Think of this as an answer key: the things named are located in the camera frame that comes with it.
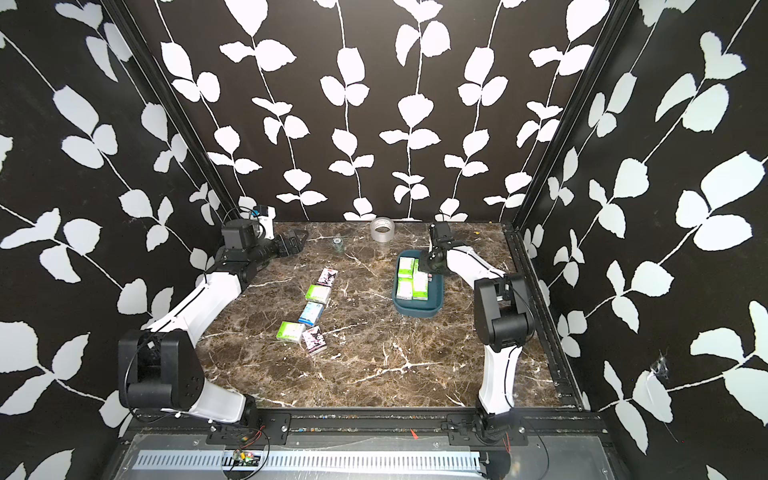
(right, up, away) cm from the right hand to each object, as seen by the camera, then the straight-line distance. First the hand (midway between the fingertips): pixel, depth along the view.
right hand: (422, 259), depth 100 cm
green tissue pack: (-5, -3, +1) cm, 6 cm away
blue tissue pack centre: (-36, -17, -7) cm, 40 cm away
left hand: (-38, +9, -15) cm, 42 cm away
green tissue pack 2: (-1, -9, -2) cm, 9 cm away
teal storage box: (-3, -15, -7) cm, 17 cm away
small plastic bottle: (-30, +5, +7) cm, 31 cm away
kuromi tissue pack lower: (-34, -23, -14) cm, 43 cm away
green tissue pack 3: (-35, -12, -2) cm, 37 cm away
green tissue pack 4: (-40, -21, -12) cm, 47 cm away
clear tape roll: (-14, +12, +18) cm, 26 cm away
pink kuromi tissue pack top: (-33, -6, +1) cm, 33 cm away
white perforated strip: (-28, -47, -30) cm, 63 cm away
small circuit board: (-46, -47, -30) cm, 72 cm away
